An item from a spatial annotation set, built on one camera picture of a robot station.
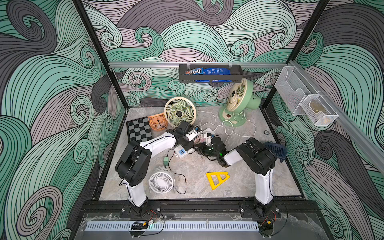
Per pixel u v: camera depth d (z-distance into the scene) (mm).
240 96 877
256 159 524
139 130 1008
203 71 925
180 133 722
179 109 1014
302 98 725
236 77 905
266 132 1041
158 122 1010
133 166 470
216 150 782
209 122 1091
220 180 822
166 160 877
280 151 815
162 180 739
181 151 920
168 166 879
